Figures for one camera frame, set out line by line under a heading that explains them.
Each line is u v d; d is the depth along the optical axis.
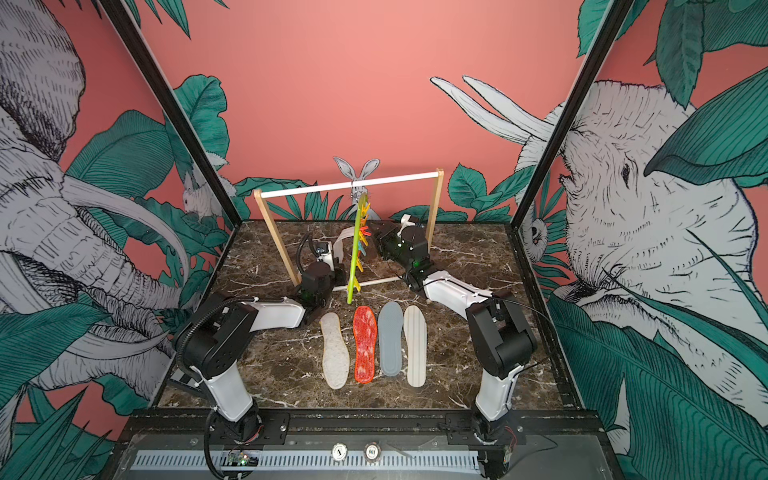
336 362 0.84
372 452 0.66
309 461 0.70
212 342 0.49
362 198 1.18
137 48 0.74
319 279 0.73
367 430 0.75
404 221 0.83
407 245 0.68
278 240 0.75
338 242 0.89
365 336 0.90
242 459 0.70
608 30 0.72
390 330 0.91
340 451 0.71
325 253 0.82
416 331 0.92
